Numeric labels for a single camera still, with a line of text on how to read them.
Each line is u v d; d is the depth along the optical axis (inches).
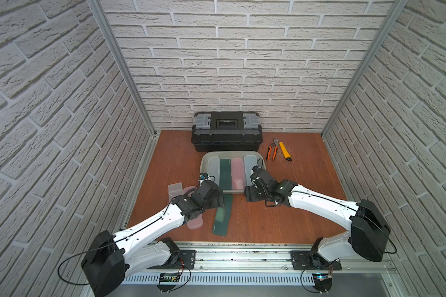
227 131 38.4
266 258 29.8
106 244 16.0
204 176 28.6
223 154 40.5
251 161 40.4
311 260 25.5
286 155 42.4
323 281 27.5
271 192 24.3
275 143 44.7
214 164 39.6
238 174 39.4
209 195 24.4
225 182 37.3
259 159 40.6
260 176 24.9
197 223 32.6
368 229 16.5
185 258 29.2
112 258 15.3
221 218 32.8
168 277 28.6
